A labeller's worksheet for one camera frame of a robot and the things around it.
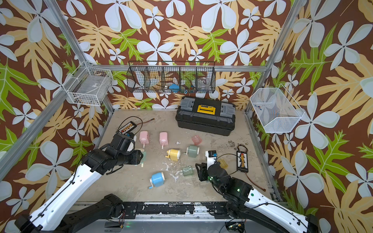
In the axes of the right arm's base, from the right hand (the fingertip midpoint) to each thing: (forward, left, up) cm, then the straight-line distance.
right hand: (195, 165), depth 75 cm
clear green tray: (+2, +4, -15) cm, 16 cm away
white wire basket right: (+29, -48, +11) cm, 57 cm away
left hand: (+4, +29, +4) cm, 30 cm away
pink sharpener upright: (+21, +20, -7) cm, 30 cm away
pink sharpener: (+22, +33, -7) cm, 41 cm away
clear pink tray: (+25, -2, -15) cm, 29 cm away
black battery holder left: (+35, +50, -13) cm, 62 cm away
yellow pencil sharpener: (+10, +13, -7) cm, 17 cm away
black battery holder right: (+8, -31, -15) cm, 35 cm away
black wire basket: (+56, +17, +17) cm, 61 cm away
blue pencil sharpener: (-5, +21, -8) cm, 23 cm away
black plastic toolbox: (+34, -6, +2) cm, 35 cm away
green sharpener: (+12, +1, -8) cm, 15 cm away
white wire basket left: (+42, +64, +20) cm, 79 cm away
